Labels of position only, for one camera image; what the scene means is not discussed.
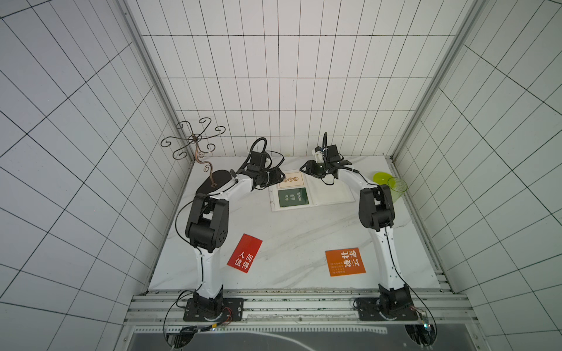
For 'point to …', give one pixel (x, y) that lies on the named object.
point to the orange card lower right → (345, 262)
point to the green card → (293, 197)
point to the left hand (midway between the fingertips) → (280, 179)
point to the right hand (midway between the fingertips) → (308, 164)
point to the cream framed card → (293, 180)
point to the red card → (245, 252)
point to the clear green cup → (398, 186)
